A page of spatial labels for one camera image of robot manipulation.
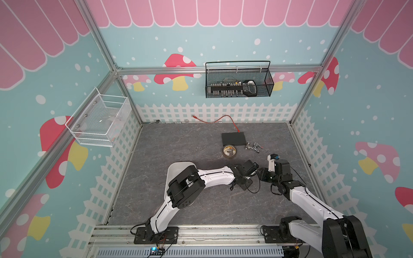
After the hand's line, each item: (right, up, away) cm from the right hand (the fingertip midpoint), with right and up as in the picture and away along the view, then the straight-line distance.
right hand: (259, 169), depth 89 cm
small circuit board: (-53, -34, -16) cm, 65 cm away
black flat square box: (-11, +18, +23) cm, 31 cm away
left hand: (-8, -8, +2) cm, 11 cm away
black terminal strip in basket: (-18, +45, 0) cm, 49 cm away
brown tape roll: (-15, +10, +14) cm, 23 cm away
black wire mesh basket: (0, +51, +5) cm, 51 cm away
